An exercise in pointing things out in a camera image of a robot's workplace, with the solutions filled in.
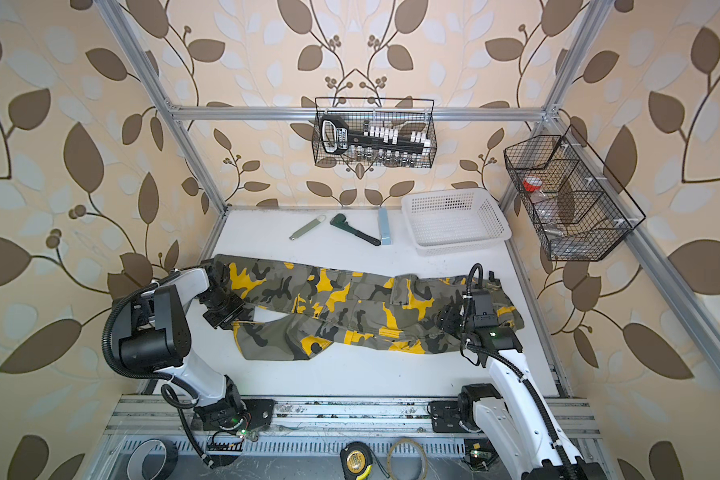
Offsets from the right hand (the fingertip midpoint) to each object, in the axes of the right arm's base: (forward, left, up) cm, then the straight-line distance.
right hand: (450, 323), depth 82 cm
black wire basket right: (+16, -31, +26) cm, 43 cm away
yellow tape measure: (-30, +26, -5) cm, 40 cm away
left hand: (+7, +62, -7) cm, 63 cm away
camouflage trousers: (+7, +28, -5) cm, 29 cm away
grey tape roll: (-29, +68, -5) cm, 74 cm away
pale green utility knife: (+48, +41, -6) cm, 63 cm away
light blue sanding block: (+38, +16, -3) cm, 41 cm away
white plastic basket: (+45, -8, -6) cm, 46 cm away
